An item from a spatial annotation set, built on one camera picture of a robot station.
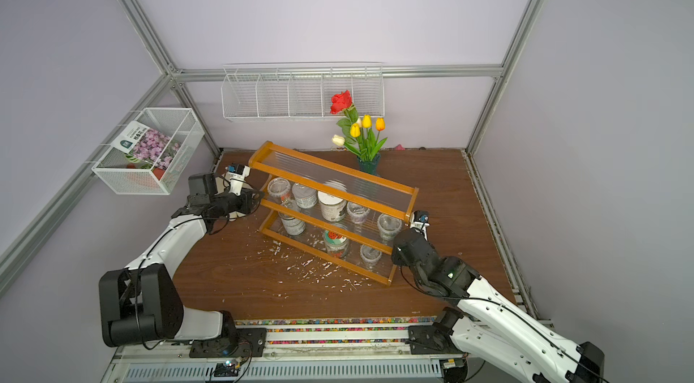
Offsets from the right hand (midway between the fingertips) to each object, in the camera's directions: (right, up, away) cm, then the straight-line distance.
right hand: (399, 240), depth 77 cm
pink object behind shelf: (+7, +32, +47) cm, 57 cm away
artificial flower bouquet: (-11, +33, +12) cm, 37 cm away
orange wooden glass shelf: (-6, +13, -4) cm, 15 cm away
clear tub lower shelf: (-8, -6, +5) cm, 12 cm away
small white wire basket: (-77, +19, -3) cm, 79 cm away
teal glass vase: (-8, +22, +19) cm, 30 cm away
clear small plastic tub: (-36, +14, +5) cm, 39 cm away
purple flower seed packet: (-70, +27, -3) cm, 75 cm away
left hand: (-43, +13, +9) cm, 46 cm away
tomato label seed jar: (-19, -3, +5) cm, 20 cm away
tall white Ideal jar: (-19, +9, -2) cm, 21 cm away
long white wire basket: (-34, +50, +23) cm, 64 cm away
